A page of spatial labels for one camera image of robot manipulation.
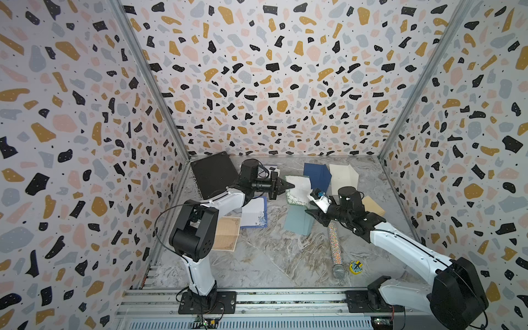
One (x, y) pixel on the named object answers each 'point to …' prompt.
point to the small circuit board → (209, 323)
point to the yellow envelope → (370, 206)
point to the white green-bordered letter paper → (298, 194)
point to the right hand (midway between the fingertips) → (310, 205)
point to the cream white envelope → (343, 175)
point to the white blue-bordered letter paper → (254, 213)
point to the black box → (214, 173)
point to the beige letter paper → (226, 234)
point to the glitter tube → (338, 267)
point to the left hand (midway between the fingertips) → (295, 187)
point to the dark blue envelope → (320, 174)
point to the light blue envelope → (298, 221)
